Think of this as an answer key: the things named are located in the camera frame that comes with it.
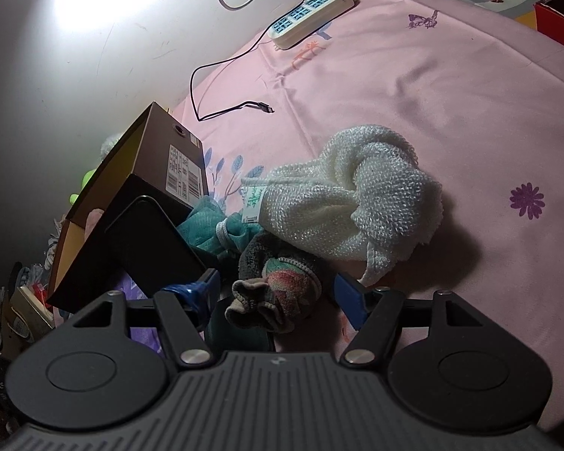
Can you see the dark brown cardboard box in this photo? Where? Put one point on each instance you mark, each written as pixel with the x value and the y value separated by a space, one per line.
pixel 155 150

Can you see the white fluffy toy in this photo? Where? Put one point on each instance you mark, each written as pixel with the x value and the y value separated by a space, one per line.
pixel 108 145

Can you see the grey multicoloured knit gloves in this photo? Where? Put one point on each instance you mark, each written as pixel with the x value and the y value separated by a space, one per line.
pixel 282 282

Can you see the pink plush toy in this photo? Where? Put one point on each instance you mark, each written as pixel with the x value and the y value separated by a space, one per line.
pixel 96 221

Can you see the purple tissue pack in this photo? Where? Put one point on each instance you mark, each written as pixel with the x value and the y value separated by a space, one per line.
pixel 143 336

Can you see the green frog plush toy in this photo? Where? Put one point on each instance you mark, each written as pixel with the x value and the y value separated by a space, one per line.
pixel 88 177

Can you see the teal mesh bath sponge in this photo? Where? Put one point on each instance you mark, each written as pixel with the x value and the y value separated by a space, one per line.
pixel 202 225

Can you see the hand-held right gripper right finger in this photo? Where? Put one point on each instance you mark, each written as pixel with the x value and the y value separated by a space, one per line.
pixel 352 301

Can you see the red packet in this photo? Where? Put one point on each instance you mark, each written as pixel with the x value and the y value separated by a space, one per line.
pixel 41 291

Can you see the white power strip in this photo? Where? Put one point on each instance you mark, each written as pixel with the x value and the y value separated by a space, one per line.
pixel 310 14

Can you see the white knit towel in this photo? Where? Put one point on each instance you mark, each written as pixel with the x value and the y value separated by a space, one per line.
pixel 333 206

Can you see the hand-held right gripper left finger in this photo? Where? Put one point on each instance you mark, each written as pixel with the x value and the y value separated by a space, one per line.
pixel 199 292

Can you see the pink printed bedsheet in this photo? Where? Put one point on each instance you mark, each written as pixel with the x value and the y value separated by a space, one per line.
pixel 451 103

